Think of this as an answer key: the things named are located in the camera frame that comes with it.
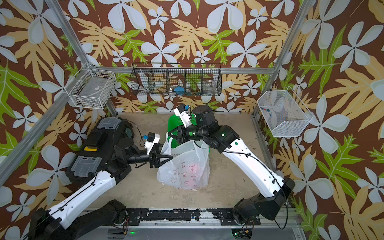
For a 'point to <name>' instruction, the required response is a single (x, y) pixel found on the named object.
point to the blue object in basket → (179, 90)
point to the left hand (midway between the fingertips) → (171, 151)
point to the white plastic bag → (189, 168)
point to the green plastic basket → (174, 122)
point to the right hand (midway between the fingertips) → (167, 133)
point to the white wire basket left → (91, 88)
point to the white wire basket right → (285, 114)
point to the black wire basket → (201, 79)
